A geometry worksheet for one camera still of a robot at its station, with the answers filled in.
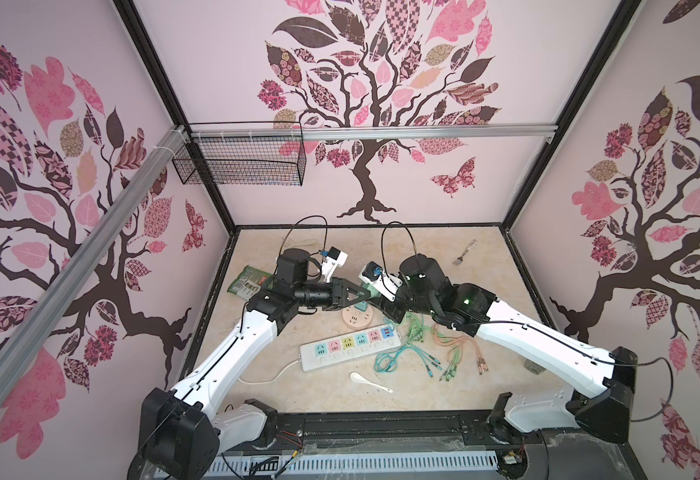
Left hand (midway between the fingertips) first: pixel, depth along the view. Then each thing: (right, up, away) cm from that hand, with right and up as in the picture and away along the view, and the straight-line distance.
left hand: (367, 301), depth 69 cm
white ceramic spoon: (-2, -24, +13) cm, 27 cm away
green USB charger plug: (+2, +2, 0) cm, 3 cm away
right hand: (+2, +3, +2) cm, 4 cm away
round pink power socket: (-3, -9, +23) cm, 25 cm away
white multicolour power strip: (-5, -16, +17) cm, 24 cm away
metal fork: (+36, +9, +41) cm, 56 cm away
